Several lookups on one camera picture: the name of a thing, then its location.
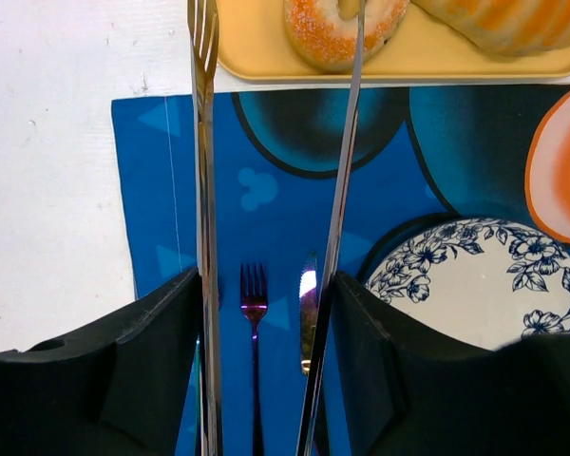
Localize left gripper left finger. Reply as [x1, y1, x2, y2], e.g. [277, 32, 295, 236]
[0, 268, 200, 455]

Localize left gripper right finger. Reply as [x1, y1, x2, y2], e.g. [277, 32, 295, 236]
[332, 272, 570, 455]

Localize sugared ring donut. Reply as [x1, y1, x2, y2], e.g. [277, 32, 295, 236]
[283, 0, 409, 72]

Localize silver metal tongs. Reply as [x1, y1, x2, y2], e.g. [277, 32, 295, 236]
[187, 1, 365, 455]

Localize blue floral white plate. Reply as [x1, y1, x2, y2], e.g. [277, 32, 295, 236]
[365, 218, 570, 350]

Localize iridescent metal knife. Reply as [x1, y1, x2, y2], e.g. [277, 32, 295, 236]
[298, 251, 318, 375]

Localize iridescent metal fork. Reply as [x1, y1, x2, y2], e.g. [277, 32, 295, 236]
[239, 264, 268, 456]

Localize blue cartoon placemat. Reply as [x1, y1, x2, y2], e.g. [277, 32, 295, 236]
[112, 85, 567, 455]

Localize yellow plastic tray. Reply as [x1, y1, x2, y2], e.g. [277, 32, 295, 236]
[218, 1, 570, 84]

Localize striped croissant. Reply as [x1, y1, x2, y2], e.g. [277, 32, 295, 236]
[415, 0, 570, 56]

